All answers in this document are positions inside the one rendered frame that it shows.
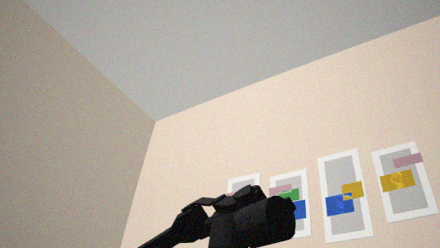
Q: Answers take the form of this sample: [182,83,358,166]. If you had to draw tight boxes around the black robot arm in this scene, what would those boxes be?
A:
[137,184,297,248]

